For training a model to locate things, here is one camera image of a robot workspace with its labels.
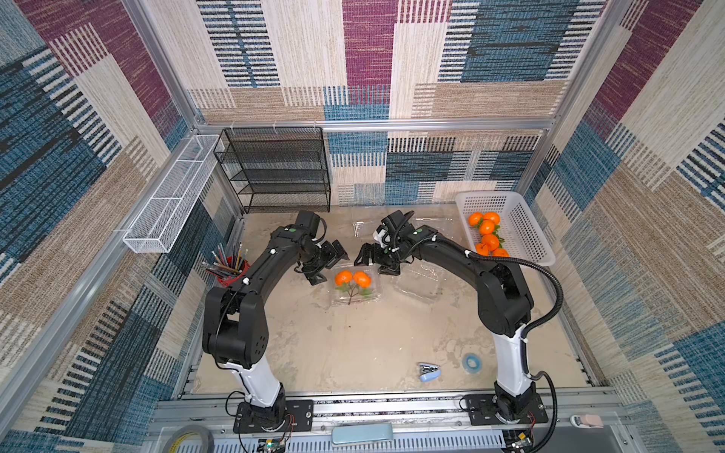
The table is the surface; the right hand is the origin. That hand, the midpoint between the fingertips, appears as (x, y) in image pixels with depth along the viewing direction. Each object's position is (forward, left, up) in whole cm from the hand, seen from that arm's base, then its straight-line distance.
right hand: (370, 269), depth 90 cm
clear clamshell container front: (-3, +6, -5) cm, 8 cm away
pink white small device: (-40, -51, -6) cm, 65 cm away
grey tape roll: (-43, +48, -7) cm, 65 cm away
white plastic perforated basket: (+21, -56, -7) cm, 60 cm away
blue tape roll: (-25, -28, -10) cm, 39 cm away
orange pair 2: (-2, +8, -2) cm, 9 cm away
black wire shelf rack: (+41, +35, +8) cm, 55 cm away
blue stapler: (-28, -16, -9) cm, 34 cm away
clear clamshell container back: (+18, -26, 0) cm, 32 cm away
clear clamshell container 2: (+2, -18, -11) cm, 21 cm away
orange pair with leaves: (+25, -41, -4) cm, 48 cm away
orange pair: (+16, -44, -5) cm, 47 cm away
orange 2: (+11, -40, -6) cm, 42 cm away
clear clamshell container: (+18, +4, 0) cm, 18 cm away
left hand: (0, +9, +3) cm, 9 cm away
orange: (+10, -46, -7) cm, 48 cm away
